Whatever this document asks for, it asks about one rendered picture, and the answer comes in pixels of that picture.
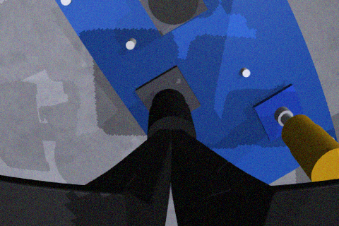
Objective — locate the blue circuit board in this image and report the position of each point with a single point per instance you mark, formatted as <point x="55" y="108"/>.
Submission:
<point x="235" y="74"/>

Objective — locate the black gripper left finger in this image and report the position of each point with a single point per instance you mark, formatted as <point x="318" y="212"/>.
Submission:
<point x="135" y="192"/>

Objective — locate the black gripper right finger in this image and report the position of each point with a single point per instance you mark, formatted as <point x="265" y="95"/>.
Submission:
<point x="208" y="190"/>

